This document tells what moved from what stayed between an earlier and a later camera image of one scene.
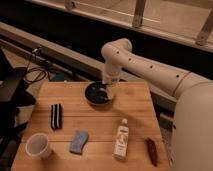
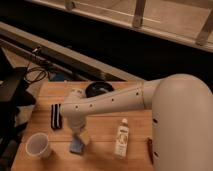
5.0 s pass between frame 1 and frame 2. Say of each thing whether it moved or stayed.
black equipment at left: stayed
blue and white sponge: stayed
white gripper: moved
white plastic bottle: stayed
